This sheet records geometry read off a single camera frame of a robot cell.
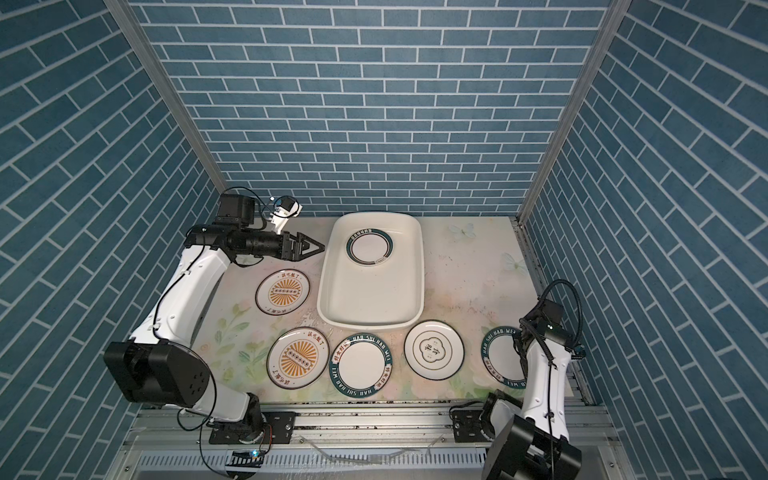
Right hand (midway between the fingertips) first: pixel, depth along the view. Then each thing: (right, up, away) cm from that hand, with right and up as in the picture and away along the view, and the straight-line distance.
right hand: (527, 354), depth 79 cm
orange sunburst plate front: (-64, -3, +6) cm, 64 cm away
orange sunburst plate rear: (-74, +13, +20) cm, 77 cm away
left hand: (-56, +29, -5) cm, 63 cm away
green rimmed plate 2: (-45, +28, +32) cm, 62 cm away
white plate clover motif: (-24, -1, +8) cm, 25 cm away
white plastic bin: (-37, +12, +20) cm, 44 cm away
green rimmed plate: (-46, -5, +5) cm, 46 cm away
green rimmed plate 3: (-4, -4, +9) cm, 11 cm away
